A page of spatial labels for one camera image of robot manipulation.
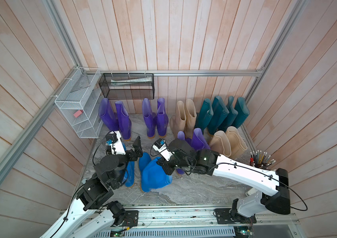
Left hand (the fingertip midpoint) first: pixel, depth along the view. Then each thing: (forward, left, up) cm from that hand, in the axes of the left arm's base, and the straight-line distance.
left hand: (131, 140), depth 64 cm
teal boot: (+31, -49, -15) cm, 60 cm away
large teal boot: (+27, -39, -10) cm, 48 cm away
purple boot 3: (+5, -32, -9) cm, 34 cm away
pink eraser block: (+22, +35, -6) cm, 42 cm away
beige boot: (+22, -30, -8) cm, 38 cm away
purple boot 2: (+22, -6, -9) cm, 24 cm away
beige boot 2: (+3, -51, -9) cm, 52 cm away
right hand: (-5, -11, -10) cm, 16 cm away
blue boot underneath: (-10, -9, -18) cm, 22 cm away
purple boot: (+26, +21, -13) cm, 36 cm away
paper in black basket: (+42, +15, +1) cm, 45 cm away
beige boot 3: (+5, -43, -10) cm, 44 cm away
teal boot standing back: (+25, -60, -8) cm, 66 cm away
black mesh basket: (+55, +13, -10) cm, 58 cm away
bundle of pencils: (+2, -66, -22) cm, 70 cm away
